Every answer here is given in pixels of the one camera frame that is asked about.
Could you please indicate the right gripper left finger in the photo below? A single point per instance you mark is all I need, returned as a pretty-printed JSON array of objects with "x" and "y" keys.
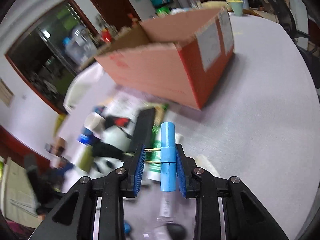
[{"x": 73, "y": 216}]

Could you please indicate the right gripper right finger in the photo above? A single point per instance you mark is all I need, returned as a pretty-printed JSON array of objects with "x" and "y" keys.
[{"x": 227, "y": 202}]

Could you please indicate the light blue cylinder tube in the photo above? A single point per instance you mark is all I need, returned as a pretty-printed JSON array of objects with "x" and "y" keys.
[{"x": 168, "y": 157}]

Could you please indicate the panda plush toy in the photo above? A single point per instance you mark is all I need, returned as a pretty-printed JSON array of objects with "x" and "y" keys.
[{"x": 109, "y": 150}]

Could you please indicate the clear rectangular bottle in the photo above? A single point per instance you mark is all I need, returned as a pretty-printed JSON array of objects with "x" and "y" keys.
[{"x": 167, "y": 205}]

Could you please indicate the green white tube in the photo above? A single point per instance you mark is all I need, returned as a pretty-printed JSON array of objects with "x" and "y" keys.
[{"x": 154, "y": 171}]

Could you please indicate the black phone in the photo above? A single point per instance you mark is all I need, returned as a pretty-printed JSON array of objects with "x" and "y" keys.
[{"x": 143, "y": 129}]

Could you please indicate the white cloth covered chair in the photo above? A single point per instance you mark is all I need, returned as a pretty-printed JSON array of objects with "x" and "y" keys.
[{"x": 81, "y": 84}]

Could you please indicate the open cardboard box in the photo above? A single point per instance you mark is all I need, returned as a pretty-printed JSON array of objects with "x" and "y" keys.
[{"x": 179, "y": 57}]

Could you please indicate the clear storage bin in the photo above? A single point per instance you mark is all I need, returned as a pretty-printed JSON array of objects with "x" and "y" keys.
[{"x": 78, "y": 45}]

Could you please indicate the green mug with lid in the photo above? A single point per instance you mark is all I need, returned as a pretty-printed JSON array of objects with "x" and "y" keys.
[{"x": 236, "y": 6}]

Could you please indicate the black office chair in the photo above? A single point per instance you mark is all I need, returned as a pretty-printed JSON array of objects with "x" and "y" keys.
[{"x": 287, "y": 21}]

